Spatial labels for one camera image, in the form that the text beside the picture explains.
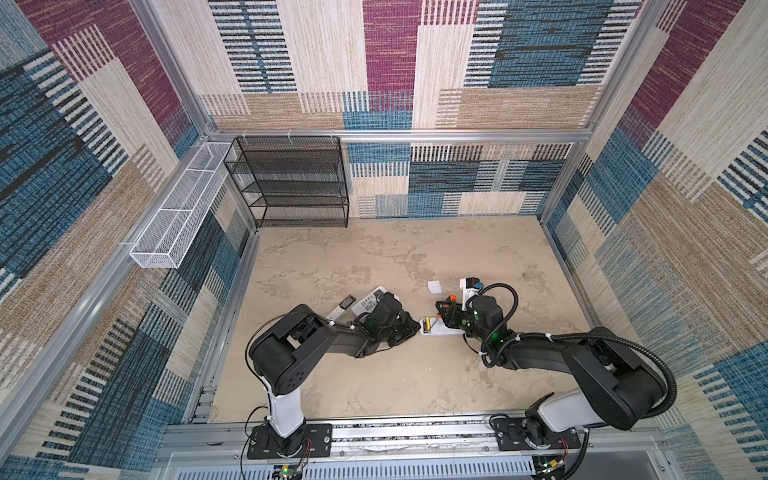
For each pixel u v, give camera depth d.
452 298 0.87
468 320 0.78
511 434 0.73
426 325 0.91
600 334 0.50
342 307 0.94
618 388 0.44
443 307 0.88
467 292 0.82
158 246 0.70
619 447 0.73
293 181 1.09
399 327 0.80
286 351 0.49
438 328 0.89
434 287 1.01
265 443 0.72
